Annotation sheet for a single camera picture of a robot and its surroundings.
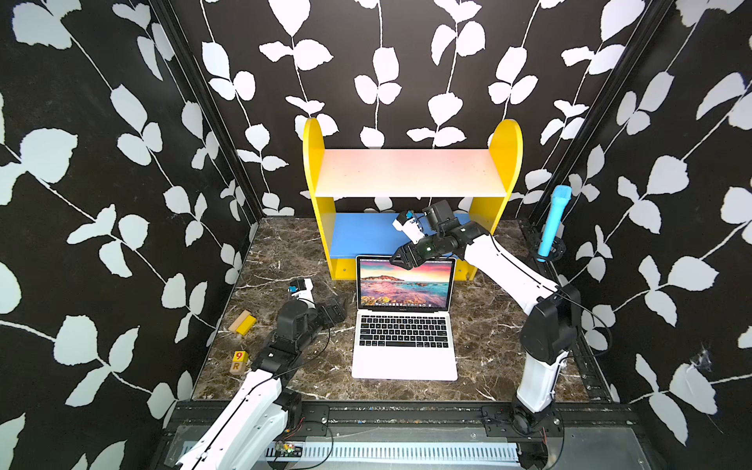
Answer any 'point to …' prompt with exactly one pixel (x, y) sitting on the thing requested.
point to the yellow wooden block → (243, 322)
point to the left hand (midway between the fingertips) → (339, 296)
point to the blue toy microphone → (559, 203)
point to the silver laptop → (405, 319)
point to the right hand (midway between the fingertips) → (395, 253)
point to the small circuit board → (283, 449)
